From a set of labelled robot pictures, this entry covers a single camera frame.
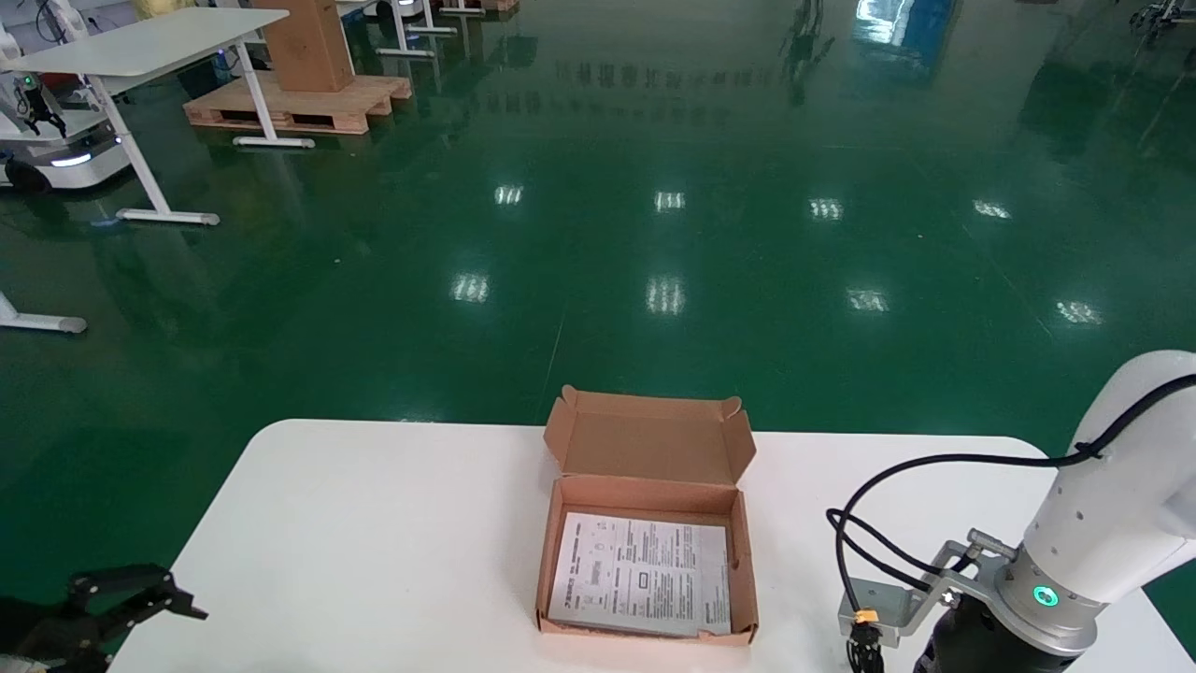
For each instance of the white background table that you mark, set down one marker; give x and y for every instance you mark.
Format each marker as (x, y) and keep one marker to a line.
(149, 42)

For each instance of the brown cardboard storage box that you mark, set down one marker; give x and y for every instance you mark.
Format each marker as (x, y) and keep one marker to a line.
(645, 449)

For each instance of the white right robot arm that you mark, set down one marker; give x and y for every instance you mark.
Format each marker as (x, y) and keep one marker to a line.
(1121, 486)

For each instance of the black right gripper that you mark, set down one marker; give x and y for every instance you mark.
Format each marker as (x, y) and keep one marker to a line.
(981, 650)

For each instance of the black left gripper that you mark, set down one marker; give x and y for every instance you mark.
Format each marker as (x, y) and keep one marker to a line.
(37, 640)

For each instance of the white table foot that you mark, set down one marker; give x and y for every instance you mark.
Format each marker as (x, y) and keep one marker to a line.
(42, 322)

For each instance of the wooden pallet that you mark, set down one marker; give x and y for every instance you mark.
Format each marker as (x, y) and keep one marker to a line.
(318, 101)

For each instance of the white table leg frame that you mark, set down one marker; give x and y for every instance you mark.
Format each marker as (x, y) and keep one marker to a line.
(411, 42)

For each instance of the white printed instruction sheet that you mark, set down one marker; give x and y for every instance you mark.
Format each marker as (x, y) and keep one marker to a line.
(640, 575)

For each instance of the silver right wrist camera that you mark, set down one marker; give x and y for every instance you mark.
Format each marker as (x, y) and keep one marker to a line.
(883, 603)

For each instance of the white wheeled background robot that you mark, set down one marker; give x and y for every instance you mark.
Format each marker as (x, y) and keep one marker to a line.
(51, 150)

